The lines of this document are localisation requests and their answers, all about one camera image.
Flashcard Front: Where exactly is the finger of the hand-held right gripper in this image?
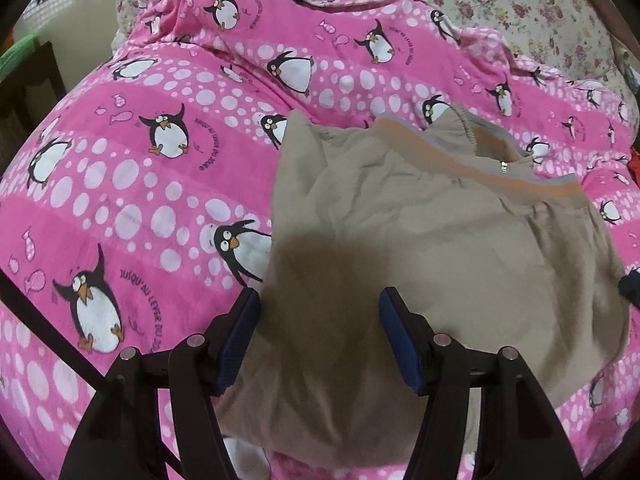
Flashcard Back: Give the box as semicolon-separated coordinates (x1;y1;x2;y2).
618;269;640;307

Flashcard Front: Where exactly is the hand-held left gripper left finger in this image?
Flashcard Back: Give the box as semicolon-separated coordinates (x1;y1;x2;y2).
59;287;262;480

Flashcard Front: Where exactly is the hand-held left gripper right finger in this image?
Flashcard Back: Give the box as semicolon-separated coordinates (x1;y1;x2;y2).
378;286;584;480

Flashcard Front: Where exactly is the beige zip jacket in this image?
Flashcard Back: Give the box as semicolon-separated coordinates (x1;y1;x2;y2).
212;102;632;471

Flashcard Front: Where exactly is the pink penguin print blanket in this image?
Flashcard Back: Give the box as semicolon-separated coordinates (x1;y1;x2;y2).
0;0;640;480

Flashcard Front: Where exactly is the floral bed sheet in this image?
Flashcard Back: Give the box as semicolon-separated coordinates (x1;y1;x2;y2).
116;0;640;83

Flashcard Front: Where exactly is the dark wooden furniture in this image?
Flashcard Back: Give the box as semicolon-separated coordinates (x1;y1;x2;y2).
0;41;67;163

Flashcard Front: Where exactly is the green plastic object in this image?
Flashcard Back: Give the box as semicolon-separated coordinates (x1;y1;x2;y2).
0;33;42;80

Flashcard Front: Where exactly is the black cable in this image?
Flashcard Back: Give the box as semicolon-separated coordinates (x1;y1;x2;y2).
0;271;118;393

